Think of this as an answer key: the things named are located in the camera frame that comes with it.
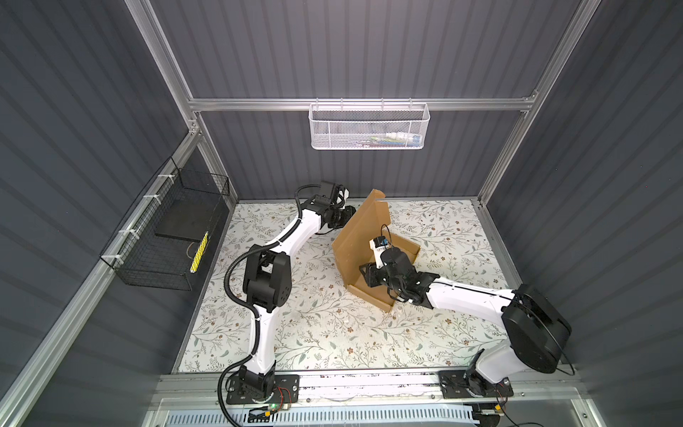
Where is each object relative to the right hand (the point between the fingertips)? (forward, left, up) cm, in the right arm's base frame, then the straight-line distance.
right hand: (365, 268), depth 86 cm
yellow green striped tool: (-5, +46, +16) cm, 49 cm away
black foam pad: (+6, +52, +18) cm, 55 cm away
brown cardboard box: (+4, +4, +6) cm, 8 cm away
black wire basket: (-3, +57, +18) cm, 60 cm away
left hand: (+19, +3, +3) cm, 19 cm away
